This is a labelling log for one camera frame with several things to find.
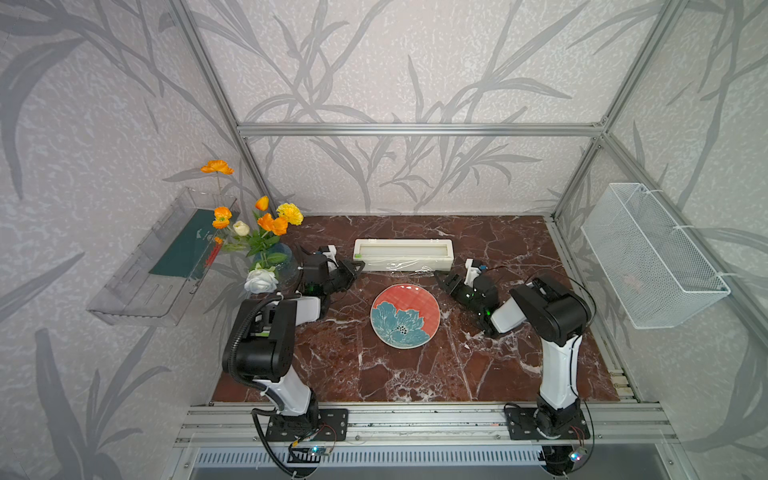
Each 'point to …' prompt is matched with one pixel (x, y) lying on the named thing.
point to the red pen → (213, 254)
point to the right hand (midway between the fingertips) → (437, 275)
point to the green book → (187, 254)
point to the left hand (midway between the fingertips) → (366, 262)
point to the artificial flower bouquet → (263, 276)
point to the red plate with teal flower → (405, 316)
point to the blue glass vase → (280, 257)
